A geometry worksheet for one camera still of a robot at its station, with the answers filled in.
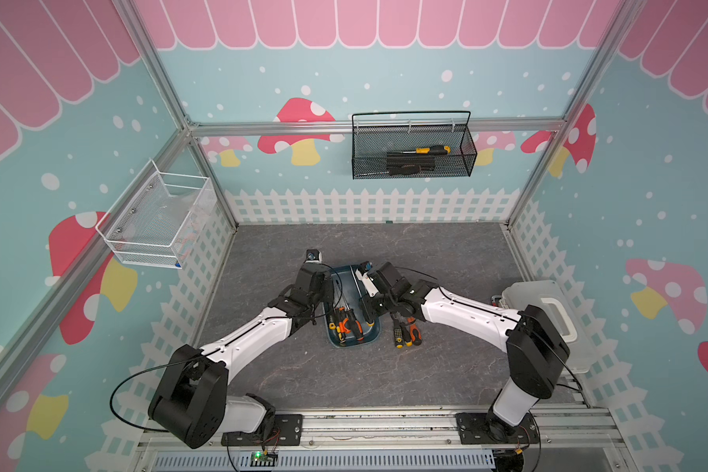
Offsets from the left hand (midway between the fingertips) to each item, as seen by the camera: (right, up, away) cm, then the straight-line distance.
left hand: (325, 283), depth 88 cm
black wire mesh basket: (+27, +44, +7) cm, 52 cm away
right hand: (+11, -6, -3) cm, 13 cm away
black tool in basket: (+25, +35, -1) cm, 44 cm away
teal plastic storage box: (+7, -4, +6) cm, 10 cm away
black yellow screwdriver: (+22, -16, +1) cm, 27 cm away
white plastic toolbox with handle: (+66, -5, -3) cm, 66 cm away
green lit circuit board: (-15, -43, -15) cm, 48 cm away
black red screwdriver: (+27, -15, +1) cm, 31 cm away
